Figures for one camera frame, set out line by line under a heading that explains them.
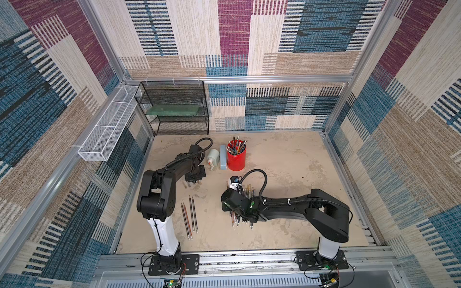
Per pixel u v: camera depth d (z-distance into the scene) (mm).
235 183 776
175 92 1019
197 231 813
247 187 964
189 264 730
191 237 795
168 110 984
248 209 639
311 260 742
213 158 992
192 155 731
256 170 753
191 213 871
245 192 939
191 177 852
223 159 997
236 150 956
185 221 849
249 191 939
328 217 464
